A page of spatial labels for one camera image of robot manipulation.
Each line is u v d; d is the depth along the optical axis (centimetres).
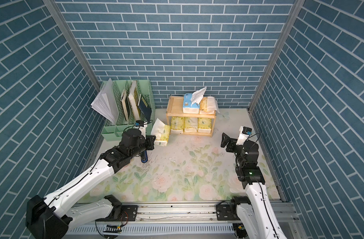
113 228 72
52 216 37
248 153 54
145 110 108
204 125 103
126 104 100
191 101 89
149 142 67
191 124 102
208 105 89
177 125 102
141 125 67
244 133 63
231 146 68
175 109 92
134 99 93
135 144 60
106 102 91
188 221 74
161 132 82
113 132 96
